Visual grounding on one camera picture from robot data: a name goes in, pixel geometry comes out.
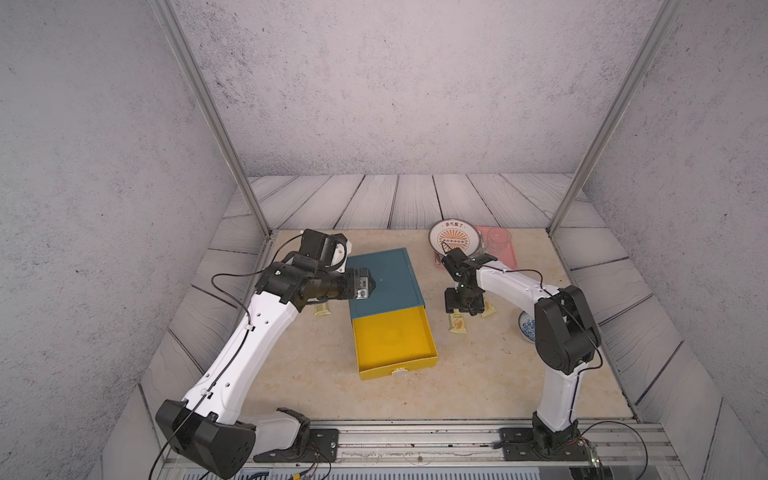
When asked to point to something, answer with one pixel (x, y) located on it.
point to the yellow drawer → (392, 343)
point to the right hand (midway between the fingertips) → (459, 308)
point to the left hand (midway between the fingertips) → (366, 285)
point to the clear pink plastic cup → (497, 241)
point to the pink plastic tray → (507, 259)
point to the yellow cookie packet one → (321, 310)
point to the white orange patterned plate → (453, 233)
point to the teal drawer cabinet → (396, 289)
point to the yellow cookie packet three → (457, 322)
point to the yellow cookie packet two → (489, 310)
